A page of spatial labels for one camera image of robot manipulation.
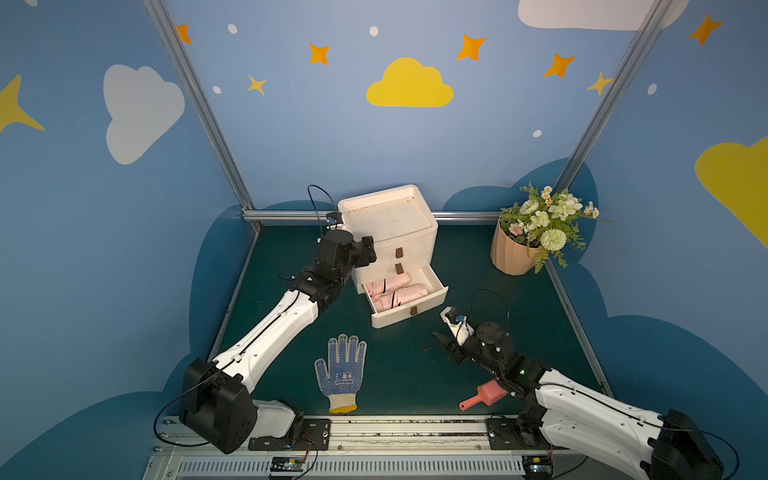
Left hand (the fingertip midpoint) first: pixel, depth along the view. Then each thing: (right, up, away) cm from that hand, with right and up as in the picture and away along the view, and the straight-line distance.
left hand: (359, 236), depth 79 cm
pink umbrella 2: (+7, -20, +17) cm, 27 cm away
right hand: (+24, -24, +3) cm, 34 cm away
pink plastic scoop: (+35, -42, -1) cm, 55 cm away
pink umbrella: (+4, -16, +19) cm, 26 cm away
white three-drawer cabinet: (+13, +2, +9) cm, 16 cm away
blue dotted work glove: (-5, -38, +7) cm, 39 cm away
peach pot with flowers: (+52, +5, +5) cm, 52 cm away
